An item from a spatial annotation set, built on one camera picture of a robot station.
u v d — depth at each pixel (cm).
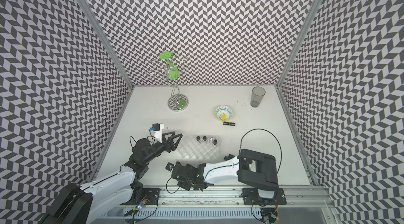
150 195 72
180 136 77
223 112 102
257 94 97
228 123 96
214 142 84
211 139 85
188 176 60
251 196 76
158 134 72
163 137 75
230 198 74
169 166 68
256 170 48
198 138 85
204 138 85
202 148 89
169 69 87
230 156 85
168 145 71
